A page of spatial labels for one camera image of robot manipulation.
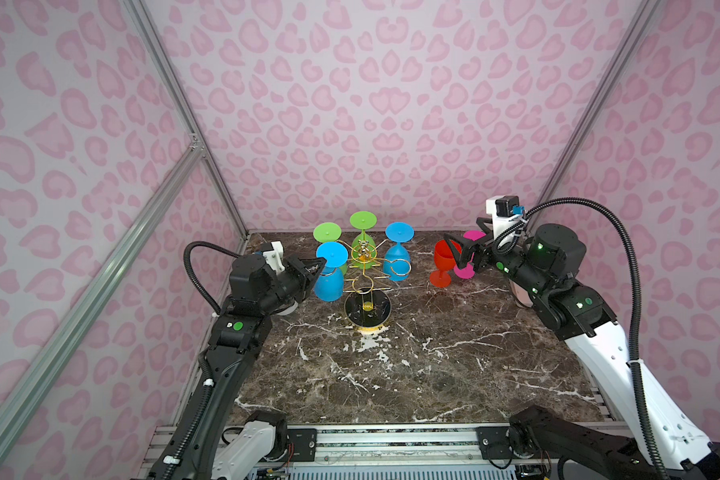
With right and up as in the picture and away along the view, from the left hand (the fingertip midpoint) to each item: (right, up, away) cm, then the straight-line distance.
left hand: (328, 254), depth 66 cm
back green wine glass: (+8, +1, +9) cm, 12 cm away
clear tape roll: (-17, -18, +30) cm, 39 cm away
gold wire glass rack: (+8, -16, +29) cm, 34 cm away
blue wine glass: (-1, -8, +10) cm, 13 cm away
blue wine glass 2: (+16, -1, +14) cm, 21 cm away
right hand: (+29, +6, -5) cm, 30 cm away
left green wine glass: (-2, +6, +13) cm, 15 cm away
